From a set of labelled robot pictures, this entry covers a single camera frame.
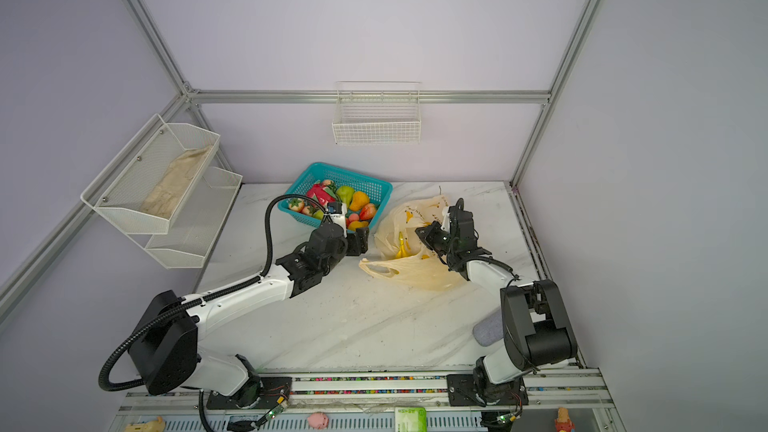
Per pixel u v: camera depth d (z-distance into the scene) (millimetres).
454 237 717
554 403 736
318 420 691
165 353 418
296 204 1017
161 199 752
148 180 764
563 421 684
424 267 825
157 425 685
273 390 736
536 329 445
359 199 1099
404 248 940
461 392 734
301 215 1014
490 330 801
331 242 623
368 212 1054
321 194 1071
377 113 1084
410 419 684
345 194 1105
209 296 470
